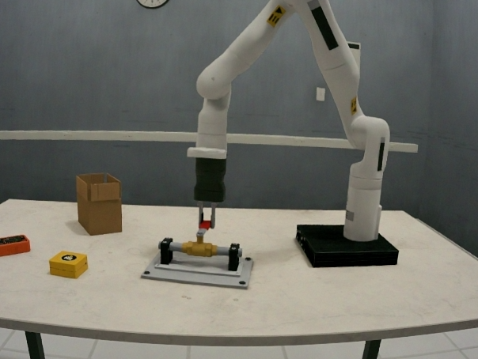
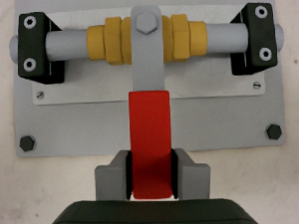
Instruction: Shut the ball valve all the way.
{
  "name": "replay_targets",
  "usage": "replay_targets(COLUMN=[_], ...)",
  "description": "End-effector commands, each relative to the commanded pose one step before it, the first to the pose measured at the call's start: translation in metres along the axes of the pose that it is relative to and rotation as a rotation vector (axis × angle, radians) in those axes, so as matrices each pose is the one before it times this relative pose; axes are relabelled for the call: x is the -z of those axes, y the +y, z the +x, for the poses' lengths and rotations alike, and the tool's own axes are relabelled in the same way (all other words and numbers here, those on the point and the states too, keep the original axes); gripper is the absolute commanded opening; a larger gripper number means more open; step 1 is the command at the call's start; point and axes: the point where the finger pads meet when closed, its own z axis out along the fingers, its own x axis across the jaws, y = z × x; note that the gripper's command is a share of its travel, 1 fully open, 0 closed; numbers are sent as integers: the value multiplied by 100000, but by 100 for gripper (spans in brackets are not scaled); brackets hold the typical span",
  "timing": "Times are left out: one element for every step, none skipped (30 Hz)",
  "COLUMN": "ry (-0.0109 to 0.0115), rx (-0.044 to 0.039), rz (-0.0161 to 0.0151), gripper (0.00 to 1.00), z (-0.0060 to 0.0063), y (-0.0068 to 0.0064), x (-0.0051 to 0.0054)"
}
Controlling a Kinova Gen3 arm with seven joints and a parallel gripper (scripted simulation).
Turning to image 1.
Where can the brown cardboard box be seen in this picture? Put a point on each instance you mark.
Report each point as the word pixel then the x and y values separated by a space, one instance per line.
pixel 99 209

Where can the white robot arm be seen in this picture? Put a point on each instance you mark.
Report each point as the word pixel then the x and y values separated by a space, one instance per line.
pixel 341 73

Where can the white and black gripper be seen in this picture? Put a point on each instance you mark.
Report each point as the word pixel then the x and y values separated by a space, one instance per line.
pixel 210 170

